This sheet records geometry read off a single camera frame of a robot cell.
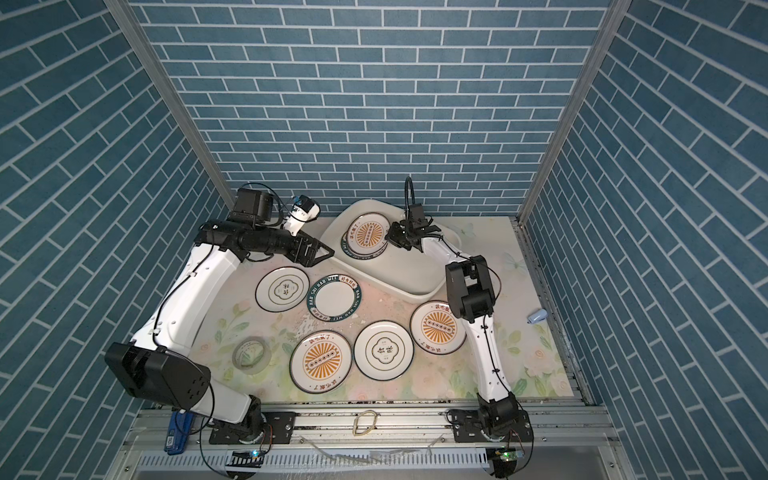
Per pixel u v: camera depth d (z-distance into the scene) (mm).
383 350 865
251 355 865
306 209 661
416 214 872
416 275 1006
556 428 756
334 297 971
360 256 1077
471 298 642
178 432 701
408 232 860
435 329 911
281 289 992
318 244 656
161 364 394
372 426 753
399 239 953
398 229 968
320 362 844
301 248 643
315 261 667
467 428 734
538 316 920
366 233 1092
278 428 737
